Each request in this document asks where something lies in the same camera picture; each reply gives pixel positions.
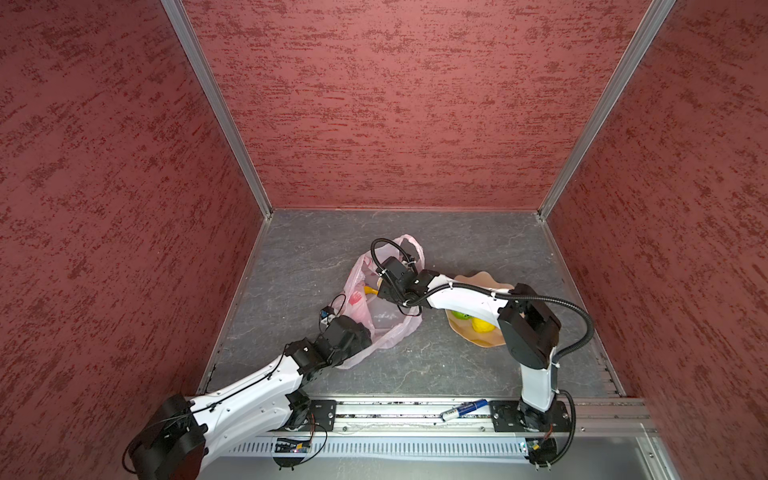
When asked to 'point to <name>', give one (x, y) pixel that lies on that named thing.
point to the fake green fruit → (461, 315)
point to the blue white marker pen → (462, 409)
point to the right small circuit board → (541, 452)
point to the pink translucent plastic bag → (386, 320)
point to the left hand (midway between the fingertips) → (360, 345)
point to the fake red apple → (355, 298)
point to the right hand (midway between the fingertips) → (383, 298)
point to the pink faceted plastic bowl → (464, 327)
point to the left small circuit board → (291, 446)
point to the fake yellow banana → (370, 290)
